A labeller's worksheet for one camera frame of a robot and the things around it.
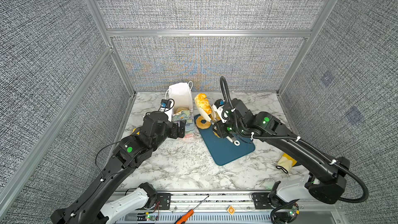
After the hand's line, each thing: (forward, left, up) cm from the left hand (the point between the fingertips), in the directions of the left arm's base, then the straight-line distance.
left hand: (176, 119), depth 66 cm
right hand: (-1, -17, -5) cm, 17 cm away
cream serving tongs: (+1, -15, -1) cm, 15 cm away
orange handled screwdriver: (-31, -4, -31) cm, 43 cm away
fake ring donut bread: (+17, -11, -29) cm, 35 cm away
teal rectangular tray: (-1, -24, -31) cm, 39 cm away
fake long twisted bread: (+9, -11, +1) cm, 15 cm away
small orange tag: (-30, -23, -30) cm, 48 cm away
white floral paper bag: (+30, 0, -15) cm, 33 cm away
